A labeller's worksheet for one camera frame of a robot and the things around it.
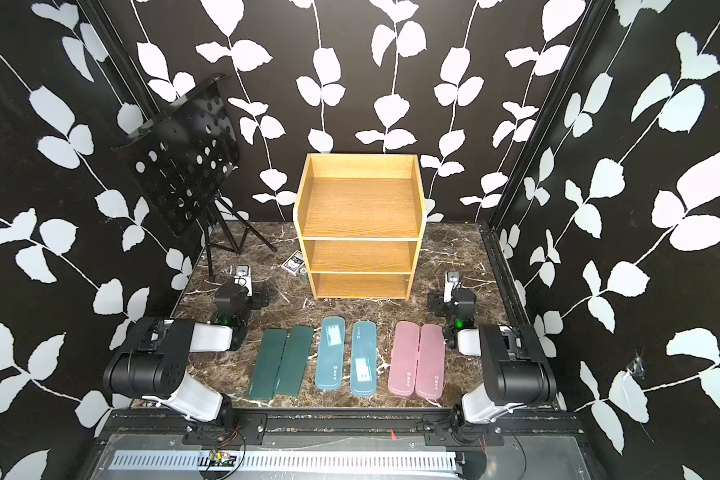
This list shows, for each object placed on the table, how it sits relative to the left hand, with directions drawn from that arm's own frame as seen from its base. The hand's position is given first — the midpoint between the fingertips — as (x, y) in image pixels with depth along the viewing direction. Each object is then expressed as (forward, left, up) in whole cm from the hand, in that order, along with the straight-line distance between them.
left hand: (249, 277), depth 94 cm
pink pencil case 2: (-29, -55, -7) cm, 63 cm away
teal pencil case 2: (-26, -36, -6) cm, 45 cm away
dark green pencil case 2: (-25, -16, -8) cm, 31 cm away
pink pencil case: (-25, -48, -8) cm, 54 cm away
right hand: (-4, -64, -2) cm, 64 cm away
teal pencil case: (-23, -26, -9) cm, 36 cm away
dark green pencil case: (-28, -8, -7) cm, 30 cm away
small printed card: (+11, -12, -7) cm, 18 cm away
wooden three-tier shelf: (+1, -37, +24) cm, 44 cm away
